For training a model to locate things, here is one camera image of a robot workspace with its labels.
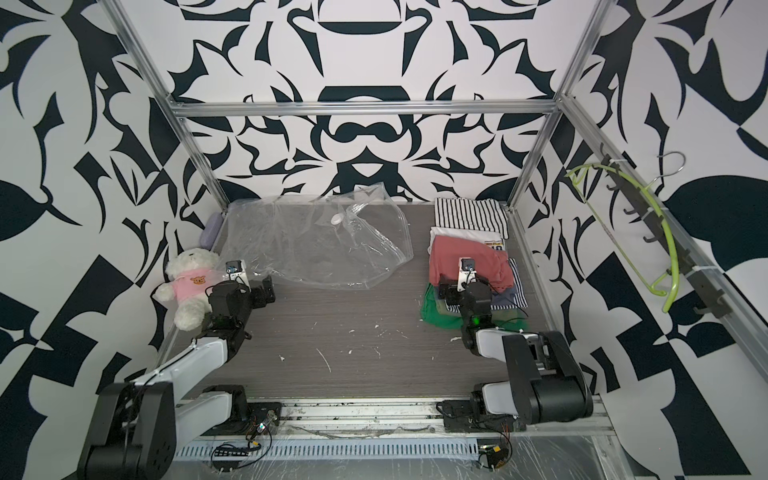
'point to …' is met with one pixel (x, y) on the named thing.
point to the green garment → (433, 314)
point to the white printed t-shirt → (490, 238)
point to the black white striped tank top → (483, 214)
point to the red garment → (492, 264)
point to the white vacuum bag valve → (336, 219)
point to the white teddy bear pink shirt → (190, 272)
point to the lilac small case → (210, 230)
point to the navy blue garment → (505, 297)
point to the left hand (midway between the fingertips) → (249, 276)
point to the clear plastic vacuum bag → (337, 238)
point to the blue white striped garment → (520, 298)
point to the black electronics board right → (495, 454)
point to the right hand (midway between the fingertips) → (460, 270)
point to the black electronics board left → (228, 465)
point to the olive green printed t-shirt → (443, 309)
